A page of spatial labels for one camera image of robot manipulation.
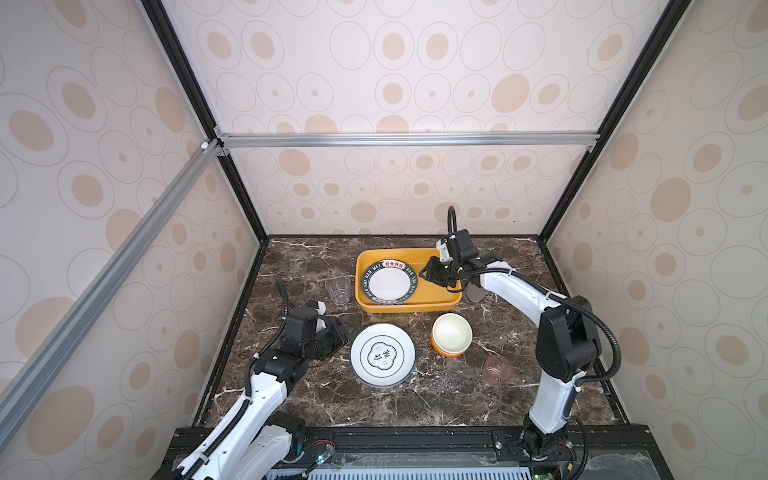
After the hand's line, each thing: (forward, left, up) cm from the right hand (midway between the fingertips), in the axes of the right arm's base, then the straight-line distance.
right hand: (421, 273), depth 91 cm
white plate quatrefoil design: (-21, +12, -12) cm, 27 cm away
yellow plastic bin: (-1, -3, -12) cm, 12 cm away
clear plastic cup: (+2, +27, -11) cm, 29 cm away
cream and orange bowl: (-16, -8, -9) cm, 20 cm away
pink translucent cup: (-25, -21, -14) cm, 35 cm away
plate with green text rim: (+5, +10, -12) cm, 16 cm away
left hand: (-19, +17, +2) cm, 26 cm away
